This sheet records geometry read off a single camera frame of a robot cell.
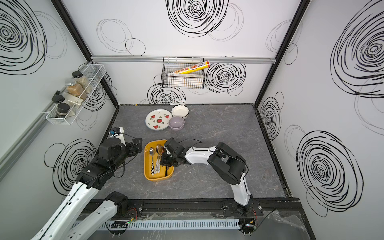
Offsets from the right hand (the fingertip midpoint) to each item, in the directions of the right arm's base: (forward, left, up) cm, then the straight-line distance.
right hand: (158, 164), depth 85 cm
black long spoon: (-4, -5, -3) cm, 7 cm away
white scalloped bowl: (+45, -8, -3) cm, 46 cm away
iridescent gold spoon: (+10, +2, -3) cm, 11 cm away
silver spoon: (0, +2, -3) cm, 3 cm away
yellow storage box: (+2, +7, -3) cm, 8 cm away
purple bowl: (+31, -7, -1) cm, 32 cm away
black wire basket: (+40, -20, +29) cm, 54 cm away
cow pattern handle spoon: (+8, +6, -2) cm, 10 cm away
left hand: (+4, +9, +19) cm, 21 cm away
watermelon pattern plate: (+36, +8, -4) cm, 37 cm away
